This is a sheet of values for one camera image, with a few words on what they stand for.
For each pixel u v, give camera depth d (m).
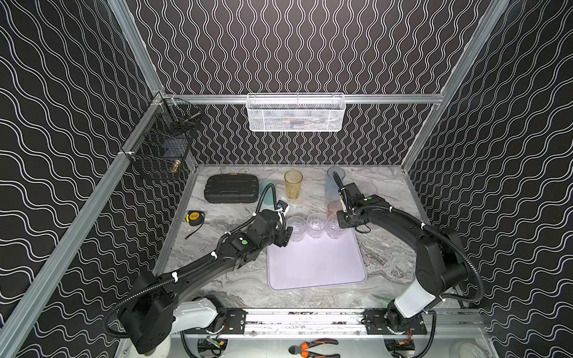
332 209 0.97
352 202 0.71
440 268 0.46
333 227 0.88
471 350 0.70
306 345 0.69
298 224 0.92
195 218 0.97
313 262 0.89
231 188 1.10
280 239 0.73
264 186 1.17
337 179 0.75
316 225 0.95
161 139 0.98
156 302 0.40
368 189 1.06
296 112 1.30
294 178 1.01
